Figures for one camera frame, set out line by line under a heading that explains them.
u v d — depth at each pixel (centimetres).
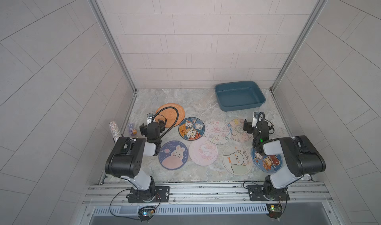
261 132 69
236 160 82
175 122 72
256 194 71
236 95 111
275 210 68
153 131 69
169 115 78
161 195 72
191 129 94
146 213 64
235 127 95
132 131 89
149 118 77
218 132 93
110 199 69
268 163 81
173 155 84
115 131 69
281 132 93
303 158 45
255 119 81
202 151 85
